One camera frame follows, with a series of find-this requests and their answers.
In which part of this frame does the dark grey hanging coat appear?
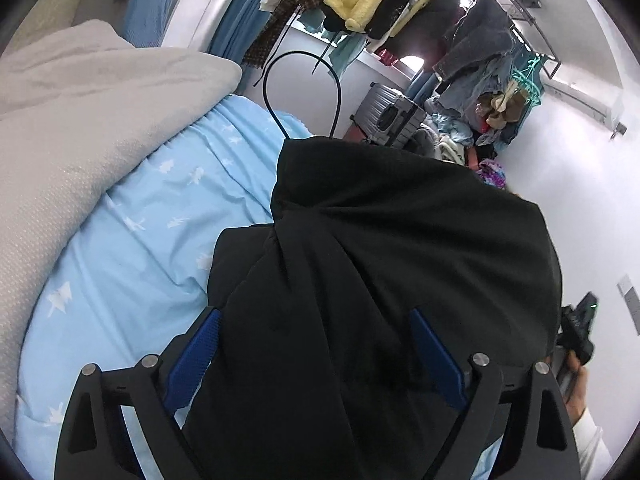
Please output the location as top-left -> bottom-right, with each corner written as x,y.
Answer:
432,0 -> 516,92

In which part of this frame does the ceiling clothes drying rack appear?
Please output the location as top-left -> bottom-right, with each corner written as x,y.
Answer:
440,0 -> 561,80

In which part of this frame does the light blue bed sheet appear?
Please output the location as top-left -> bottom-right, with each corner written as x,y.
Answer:
12,95 -> 316,480

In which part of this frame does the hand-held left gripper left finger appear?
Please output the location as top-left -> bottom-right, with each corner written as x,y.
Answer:
52,306 -> 224,480

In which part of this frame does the person's right hand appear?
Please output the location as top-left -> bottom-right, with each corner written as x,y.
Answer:
564,362 -> 590,423

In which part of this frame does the person's right forearm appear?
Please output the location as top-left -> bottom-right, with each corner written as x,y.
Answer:
570,406 -> 617,480

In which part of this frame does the hanging socks bunch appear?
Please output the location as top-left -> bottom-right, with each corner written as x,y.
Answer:
475,87 -> 531,133

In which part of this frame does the blue curtain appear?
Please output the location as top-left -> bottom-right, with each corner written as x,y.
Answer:
207,0 -> 288,68

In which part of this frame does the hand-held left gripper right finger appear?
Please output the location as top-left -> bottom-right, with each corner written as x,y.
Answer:
407,307 -> 583,480

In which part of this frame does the white wardrobe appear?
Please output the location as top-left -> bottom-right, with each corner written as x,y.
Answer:
165,0 -> 251,61

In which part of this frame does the silver suitcase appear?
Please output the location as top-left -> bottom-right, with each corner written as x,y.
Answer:
350,81 -> 427,149

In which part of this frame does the pile of clothes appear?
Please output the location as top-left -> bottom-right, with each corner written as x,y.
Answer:
414,97 -> 506,166

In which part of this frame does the hanging denim garment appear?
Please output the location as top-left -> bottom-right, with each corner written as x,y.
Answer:
440,55 -> 518,113

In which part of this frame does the black puffer jacket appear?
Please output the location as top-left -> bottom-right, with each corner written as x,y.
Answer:
180,50 -> 561,480

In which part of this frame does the grey blanket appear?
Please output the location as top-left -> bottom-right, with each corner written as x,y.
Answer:
0,19 -> 244,431

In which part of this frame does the purple floral cloth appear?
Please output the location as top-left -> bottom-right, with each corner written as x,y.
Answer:
472,159 -> 508,190

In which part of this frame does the black hanging coat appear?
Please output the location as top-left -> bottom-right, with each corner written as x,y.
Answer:
367,0 -> 466,41

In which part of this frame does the blue covered chair back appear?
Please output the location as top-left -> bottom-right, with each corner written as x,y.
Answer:
122,0 -> 176,48

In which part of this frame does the white air conditioner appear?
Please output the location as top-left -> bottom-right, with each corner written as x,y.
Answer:
547,79 -> 628,137

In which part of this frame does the light teal hanging garment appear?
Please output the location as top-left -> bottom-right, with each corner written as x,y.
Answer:
320,30 -> 367,74

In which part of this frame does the cream padded headboard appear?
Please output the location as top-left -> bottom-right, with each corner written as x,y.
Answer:
12,0 -> 98,56

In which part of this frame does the teal clip hanger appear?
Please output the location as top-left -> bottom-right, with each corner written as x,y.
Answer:
510,54 -> 546,109

